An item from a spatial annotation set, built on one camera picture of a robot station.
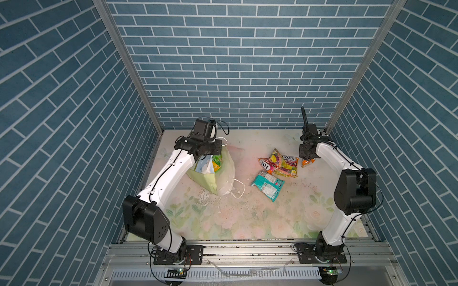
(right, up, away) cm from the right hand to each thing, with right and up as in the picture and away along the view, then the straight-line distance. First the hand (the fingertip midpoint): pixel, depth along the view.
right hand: (307, 151), depth 95 cm
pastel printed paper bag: (-46, -16, -6) cm, 49 cm away
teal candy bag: (-22, -17, -2) cm, 28 cm away
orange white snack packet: (-1, -6, -1) cm, 6 cm away
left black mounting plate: (-55, -42, -21) cm, 73 cm away
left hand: (-46, +3, -13) cm, 48 cm away
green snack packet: (-48, -6, -4) cm, 49 cm away
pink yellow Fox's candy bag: (-18, -7, +5) cm, 19 cm away
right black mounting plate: (-8, -43, -21) cm, 48 cm away
